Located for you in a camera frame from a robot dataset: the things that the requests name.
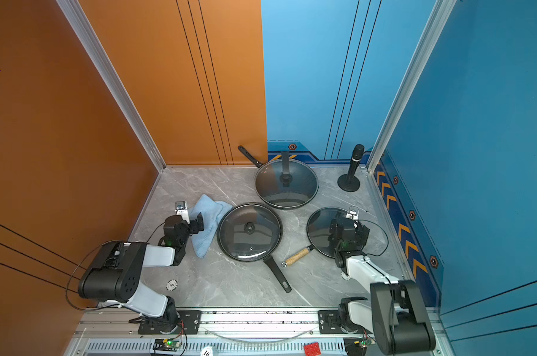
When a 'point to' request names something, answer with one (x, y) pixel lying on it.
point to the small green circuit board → (172, 344)
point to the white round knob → (207, 351)
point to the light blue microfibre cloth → (213, 213)
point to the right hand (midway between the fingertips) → (351, 222)
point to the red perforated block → (312, 349)
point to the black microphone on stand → (350, 182)
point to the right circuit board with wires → (368, 342)
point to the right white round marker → (344, 276)
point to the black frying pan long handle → (271, 262)
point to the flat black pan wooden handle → (302, 254)
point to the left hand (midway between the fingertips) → (190, 211)
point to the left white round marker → (171, 285)
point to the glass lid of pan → (318, 230)
